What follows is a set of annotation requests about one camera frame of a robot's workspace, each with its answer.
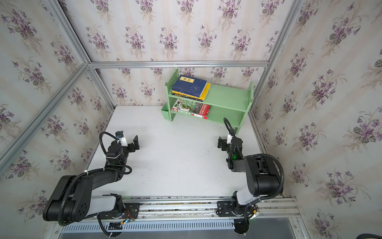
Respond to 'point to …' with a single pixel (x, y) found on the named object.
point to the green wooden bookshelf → (226, 104)
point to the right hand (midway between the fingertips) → (232, 137)
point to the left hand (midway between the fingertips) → (128, 137)
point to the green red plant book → (195, 109)
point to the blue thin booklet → (190, 85)
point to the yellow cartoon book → (205, 92)
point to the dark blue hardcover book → (187, 96)
